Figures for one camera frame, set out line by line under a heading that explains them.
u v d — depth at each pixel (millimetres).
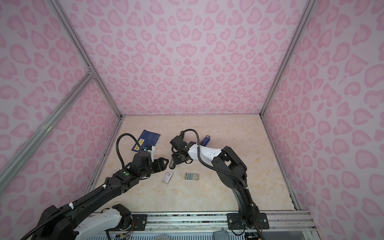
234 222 724
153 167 734
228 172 476
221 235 677
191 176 881
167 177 878
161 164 745
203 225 734
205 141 1001
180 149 732
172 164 903
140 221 734
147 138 1063
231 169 518
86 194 484
